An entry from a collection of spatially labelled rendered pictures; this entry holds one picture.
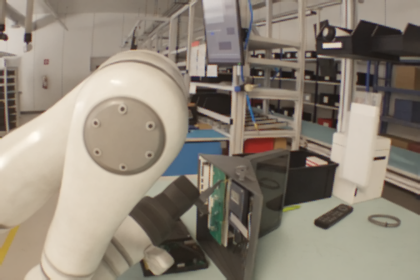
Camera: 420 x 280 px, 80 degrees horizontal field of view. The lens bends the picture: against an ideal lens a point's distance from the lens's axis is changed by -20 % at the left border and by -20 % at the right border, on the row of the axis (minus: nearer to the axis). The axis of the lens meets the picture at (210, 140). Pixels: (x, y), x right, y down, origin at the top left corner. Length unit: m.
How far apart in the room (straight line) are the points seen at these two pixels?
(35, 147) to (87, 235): 0.10
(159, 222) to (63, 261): 0.18
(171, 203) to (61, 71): 11.41
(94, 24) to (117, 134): 11.66
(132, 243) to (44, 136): 0.22
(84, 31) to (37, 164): 11.56
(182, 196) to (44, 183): 0.24
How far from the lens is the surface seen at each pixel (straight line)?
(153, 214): 0.46
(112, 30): 11.81
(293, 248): 0.71
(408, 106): 4.53
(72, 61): 11.76
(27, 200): 0.32
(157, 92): 0.20
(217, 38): 1.90
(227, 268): 0.62
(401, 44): 0.80
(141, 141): 0.21
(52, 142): 0.30
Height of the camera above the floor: 1.37
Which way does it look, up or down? 12 degrees down
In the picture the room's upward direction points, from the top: 2 degrees clockwise
